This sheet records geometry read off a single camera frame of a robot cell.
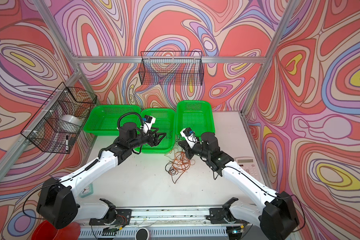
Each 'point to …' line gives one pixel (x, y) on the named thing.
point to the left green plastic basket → (103, 119)
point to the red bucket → (45, 231)
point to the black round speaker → (142, 233)
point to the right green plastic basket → (198, 115)
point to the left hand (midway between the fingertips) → (163, 130)
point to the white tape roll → (72, 119)
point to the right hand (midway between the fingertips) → (181, 146)
